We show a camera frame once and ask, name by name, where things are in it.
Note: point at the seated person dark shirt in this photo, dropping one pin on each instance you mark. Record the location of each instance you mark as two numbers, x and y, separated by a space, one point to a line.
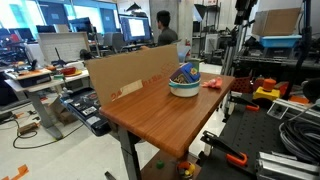
165 35

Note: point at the pink plush toy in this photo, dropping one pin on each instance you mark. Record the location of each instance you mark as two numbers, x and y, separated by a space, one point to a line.
213 83

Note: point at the yellow emergency stop button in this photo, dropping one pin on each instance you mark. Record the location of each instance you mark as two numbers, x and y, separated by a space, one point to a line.
266 91

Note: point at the white desk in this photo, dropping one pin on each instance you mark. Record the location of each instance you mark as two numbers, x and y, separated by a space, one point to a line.
36 90

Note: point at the multicoloured round toy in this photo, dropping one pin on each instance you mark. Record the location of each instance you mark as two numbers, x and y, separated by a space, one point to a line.
185 170

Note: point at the small brown floor device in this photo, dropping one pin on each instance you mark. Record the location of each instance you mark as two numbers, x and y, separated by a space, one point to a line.
28 128

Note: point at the small computer monitor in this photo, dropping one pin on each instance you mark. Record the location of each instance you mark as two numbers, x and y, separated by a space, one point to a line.
80 25

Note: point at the black box orange lid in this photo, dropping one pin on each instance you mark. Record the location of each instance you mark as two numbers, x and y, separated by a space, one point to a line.
33 79

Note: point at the large computer monitor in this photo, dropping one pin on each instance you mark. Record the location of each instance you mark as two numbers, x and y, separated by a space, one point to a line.
136 28

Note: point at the black metal table leg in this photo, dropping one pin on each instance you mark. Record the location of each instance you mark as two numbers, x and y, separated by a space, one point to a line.
128 153

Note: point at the white bowl teal rim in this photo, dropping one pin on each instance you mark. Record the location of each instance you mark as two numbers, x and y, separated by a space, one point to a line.
184 90

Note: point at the large cardboard box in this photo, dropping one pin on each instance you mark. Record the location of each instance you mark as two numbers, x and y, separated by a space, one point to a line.
276 21

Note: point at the yellow plate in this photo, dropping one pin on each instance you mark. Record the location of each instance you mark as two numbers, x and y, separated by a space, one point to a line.
77 73

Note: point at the red bowl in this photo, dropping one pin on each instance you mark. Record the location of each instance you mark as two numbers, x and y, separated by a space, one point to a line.
68 70

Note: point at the black rounded blurry object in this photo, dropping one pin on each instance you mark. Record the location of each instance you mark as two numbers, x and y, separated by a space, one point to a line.
312 90

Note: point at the orange plastic crate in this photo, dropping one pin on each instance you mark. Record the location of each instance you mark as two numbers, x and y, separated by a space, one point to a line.
242 86

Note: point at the green ball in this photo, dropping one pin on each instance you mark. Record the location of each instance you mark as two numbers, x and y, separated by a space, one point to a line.
160 164

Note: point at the black equipment case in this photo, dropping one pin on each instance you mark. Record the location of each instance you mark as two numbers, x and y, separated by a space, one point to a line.
86 111

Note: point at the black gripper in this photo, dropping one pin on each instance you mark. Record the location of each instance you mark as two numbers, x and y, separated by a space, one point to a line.
246 6

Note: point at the silver aluminium extrusion frame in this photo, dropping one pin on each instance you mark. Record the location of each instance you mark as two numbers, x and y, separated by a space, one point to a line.
293 110
286 166

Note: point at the brown cardboard panel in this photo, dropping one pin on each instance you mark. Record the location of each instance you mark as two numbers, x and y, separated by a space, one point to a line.
126 75

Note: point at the blue plastic bin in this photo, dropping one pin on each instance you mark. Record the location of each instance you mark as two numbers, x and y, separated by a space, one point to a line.
280 41

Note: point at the grey office chair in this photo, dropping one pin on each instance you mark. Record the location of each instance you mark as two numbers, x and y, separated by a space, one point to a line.
115 41

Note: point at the black perforated mounting board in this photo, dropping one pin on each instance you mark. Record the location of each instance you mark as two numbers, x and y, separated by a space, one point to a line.
253 133

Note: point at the orange floor tape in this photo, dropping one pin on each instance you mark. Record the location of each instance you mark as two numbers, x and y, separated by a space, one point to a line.
20 171

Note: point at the wooden lower shelf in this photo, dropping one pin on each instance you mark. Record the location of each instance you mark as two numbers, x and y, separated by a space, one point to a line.
166 173

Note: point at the small open cardboard box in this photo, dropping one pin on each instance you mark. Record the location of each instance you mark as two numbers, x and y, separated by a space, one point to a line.
65 115

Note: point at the grey tripod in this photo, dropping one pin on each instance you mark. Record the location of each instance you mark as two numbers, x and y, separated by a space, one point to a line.
233 50

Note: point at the green cylindrical cup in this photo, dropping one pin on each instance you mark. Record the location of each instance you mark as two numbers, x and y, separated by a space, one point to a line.
196 62

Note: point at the white grid board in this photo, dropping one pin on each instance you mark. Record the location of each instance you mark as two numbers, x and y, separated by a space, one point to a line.
63 46

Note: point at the black vertical pole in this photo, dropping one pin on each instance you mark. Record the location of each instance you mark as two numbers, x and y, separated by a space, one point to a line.
301 50

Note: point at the colourful soft picture cube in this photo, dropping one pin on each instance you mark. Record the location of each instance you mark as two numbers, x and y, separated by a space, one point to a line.
186 75

